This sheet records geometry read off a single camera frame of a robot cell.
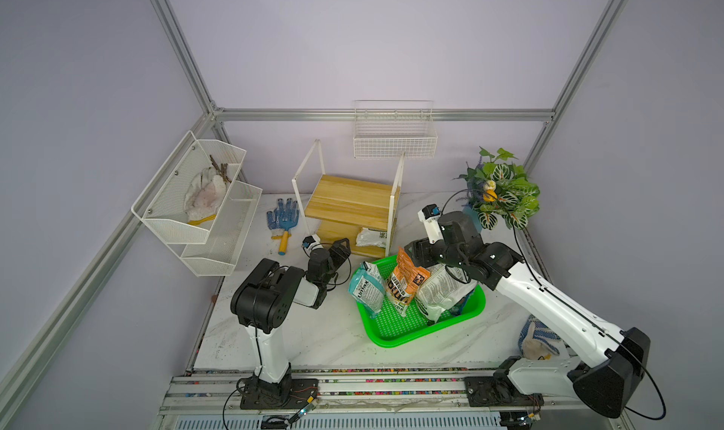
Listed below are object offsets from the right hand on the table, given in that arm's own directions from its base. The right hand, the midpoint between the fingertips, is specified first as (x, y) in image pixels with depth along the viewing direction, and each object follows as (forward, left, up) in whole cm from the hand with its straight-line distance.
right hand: (417, 248), depth 77 cm
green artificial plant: (+13, -23, +11) cm, 28 cm away
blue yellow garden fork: (+29, +46, -21) cm, 58 cm away
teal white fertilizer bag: (-8, +14, -8) cm, 18 cm away
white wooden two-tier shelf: (+15, +16, -2) cm, 22 cm away
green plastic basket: (-14, +8, -23) cm, 28 cm away
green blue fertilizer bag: (-10, -14, -19) cm, 26 cm away
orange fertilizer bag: (-4, +3, -12) cm, 13 cm away
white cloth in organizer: (+13, +60, +9) cm, 62 cm away
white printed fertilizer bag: (-8, -7, -6) cm, 13 cm away
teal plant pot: (+9, -17, +5) cm, 19 cm away
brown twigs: (+25, +59, +8) cm, 65 cm away
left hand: (+13, +21, -15) cm, 29 cm away
